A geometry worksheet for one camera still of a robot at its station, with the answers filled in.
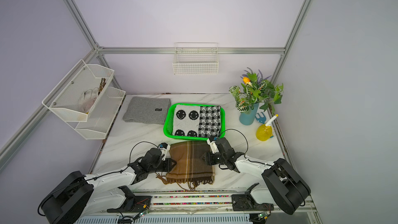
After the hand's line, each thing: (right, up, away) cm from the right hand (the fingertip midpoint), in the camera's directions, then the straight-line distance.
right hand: (205, 160), depth 87 cm
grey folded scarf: (-38, +28, +20) cm, 51 cm away
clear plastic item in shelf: (-61, +34, -9) cm, 70 cm away
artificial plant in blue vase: (+25, +38, -12) cm, 47 cm away
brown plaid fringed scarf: (-8, -2, -5) cm, 9 cm away
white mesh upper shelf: (-67, +37, -8) cm, 76 cm away
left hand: (-17, -3, 0) cm, 17 cm away
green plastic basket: (-23, +22, +9) cm, 33 cm away
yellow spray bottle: (+39, +14, +13) cm, 43 cm away
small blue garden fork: (+39, +22, +18) cm, 48 cm away
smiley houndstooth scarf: (-1, +21, +10) cm, 23 cm away
